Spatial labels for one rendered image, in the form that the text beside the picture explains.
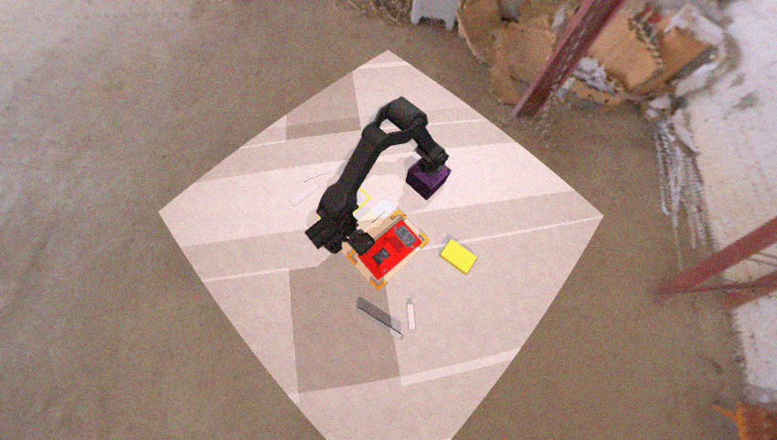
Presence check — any yellow rectangular block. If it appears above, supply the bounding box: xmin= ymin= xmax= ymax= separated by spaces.
xmin=438 ymin=239 xmax=477 ymax=274

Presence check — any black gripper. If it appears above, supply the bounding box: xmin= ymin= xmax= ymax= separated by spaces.
xmin=338 ymin=217 xmax=375 ymax=256

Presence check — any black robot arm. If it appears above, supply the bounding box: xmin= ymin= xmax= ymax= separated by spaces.
xmin=305 ymin=96 xmax=450 ymax=254

